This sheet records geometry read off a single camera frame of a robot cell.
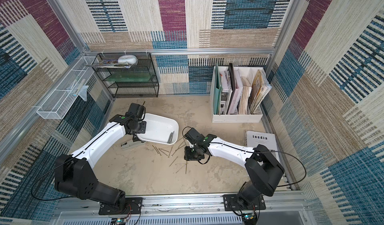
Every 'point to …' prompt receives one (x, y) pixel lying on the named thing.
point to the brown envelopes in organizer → (260, 88)
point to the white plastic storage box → (159, 128)
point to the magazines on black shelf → (111, 63)
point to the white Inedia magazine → (253, 138)
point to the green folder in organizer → (217, 91)
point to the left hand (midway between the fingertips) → (139, 126)
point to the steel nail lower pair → (186, 168)
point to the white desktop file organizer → (236, 94)
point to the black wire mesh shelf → (128, 75)
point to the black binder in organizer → (232, 76)
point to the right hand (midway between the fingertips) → (185, 157)
